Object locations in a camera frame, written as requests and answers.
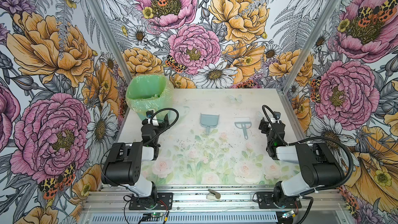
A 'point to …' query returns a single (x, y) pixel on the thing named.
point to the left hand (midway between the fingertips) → (159, 118)
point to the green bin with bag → (153, 92)
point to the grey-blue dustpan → (208, 121)
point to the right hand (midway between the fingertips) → (270, 122)
